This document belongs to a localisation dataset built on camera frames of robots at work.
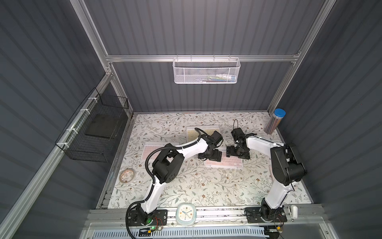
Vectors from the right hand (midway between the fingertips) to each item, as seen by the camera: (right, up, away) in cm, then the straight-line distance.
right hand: (236, 155), depth 95 cm
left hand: (-14, -2, -4) cm, 15 cm away
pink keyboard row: (-3, -4, -2) cm, 5 cm away
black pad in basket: (-73, +20, -21) cm, 78 cm away
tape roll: (-68, -10, -8) cm, 69 cm away
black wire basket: (-80, +10, -28) cm, 85 cm away
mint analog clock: (-32, -24, -23) cm, 46 cm away
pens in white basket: (-11, +49, -3) cm, 51 cm away
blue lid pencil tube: (+26, +23, +1) cm, 34 cm away
